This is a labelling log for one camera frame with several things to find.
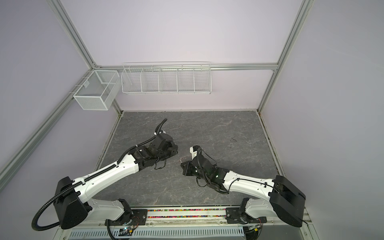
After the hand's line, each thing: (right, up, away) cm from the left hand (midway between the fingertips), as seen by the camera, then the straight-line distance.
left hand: (177, 149), depth 78 cm
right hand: (+1, -8, -2) cm, 9 cm away
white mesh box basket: (-55, +36, +21) cm, 69 cm away
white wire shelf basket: (-10, +44, +21) cm, 50 cm away
